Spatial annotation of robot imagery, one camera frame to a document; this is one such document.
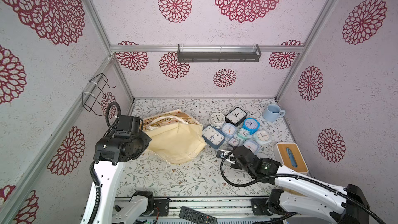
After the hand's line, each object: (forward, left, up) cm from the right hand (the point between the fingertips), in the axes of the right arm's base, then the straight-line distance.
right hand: (230, 147), depth 79 cm
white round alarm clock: (+25, +5, -10) cm, 28 cm away
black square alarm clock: (+29, -8, -12) cm, 33 cm away
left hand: (-5, +38, +13) cm, 41 cm away
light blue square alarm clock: (+19, -3, -12) cm, 22 cm away
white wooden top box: (-5, -39, -10) cm, 40 cm away
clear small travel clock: (+10, -5, -12) cm, 17 cm away
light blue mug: (+30, -32, -8) cm, 45 cm away
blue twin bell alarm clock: (+24, -18, -13) cm, 32 cm away
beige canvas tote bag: (+13, +31, -13) cm, 36 cm away
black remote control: (-28, +19, -11) cm, 36 cm away
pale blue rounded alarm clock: (+8, -16, -12) cm, 21 cm away
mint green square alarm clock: (+17, -11, -13) cm, 24 cm away
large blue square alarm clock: (+13, +8, -12) cm, 20 cm away
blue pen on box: (+1, -36, -11) cm, 37 cm away
